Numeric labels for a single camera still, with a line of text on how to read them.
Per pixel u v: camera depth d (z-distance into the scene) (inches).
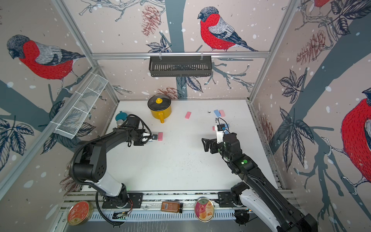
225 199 28.7
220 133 26.4
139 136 31.8
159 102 40.5
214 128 27.5
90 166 18.1
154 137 32.8
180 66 41.9
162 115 38.5
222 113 43.8
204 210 26.9
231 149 22.2
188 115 43.6
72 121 32.0
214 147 26.7
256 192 19.3
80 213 26.7
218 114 43.5
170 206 26.9
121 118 39.1
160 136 38.2
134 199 28.9
